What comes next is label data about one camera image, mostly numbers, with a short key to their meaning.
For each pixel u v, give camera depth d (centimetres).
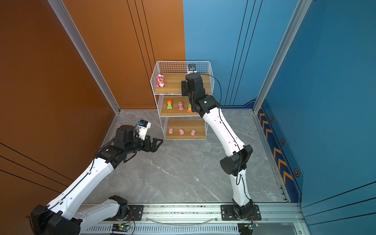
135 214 73
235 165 56
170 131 102
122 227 71
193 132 102
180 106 85
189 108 83
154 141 68
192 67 60
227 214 72
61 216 39
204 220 72
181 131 102
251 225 70
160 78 72
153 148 68
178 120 112
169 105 87
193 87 53
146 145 66
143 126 66
